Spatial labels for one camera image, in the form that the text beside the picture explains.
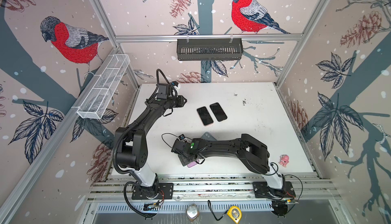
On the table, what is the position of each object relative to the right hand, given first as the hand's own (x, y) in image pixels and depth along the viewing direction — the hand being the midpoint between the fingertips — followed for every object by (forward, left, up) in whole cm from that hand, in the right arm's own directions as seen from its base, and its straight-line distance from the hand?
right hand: (187, 158), depth 86 cm
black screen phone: (+31, -9, -2) cm, 32 cm away
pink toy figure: (+1, -54, +1) cm, 54 cm away
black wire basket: (+67, -14, +30) cm, 74 cm away
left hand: (+27, +2, +21) cm, 34 cm away
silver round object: (-25, -6, +12) cm, 28 cm away
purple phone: (-4, -3, +3) cm, 6 cm away
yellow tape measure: (-24, -25, +3) cm, 34 cm away
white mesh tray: (+15, +43, +35) cm, 57 cm away
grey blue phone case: (+13, -11, +2) cm, 18 cm away
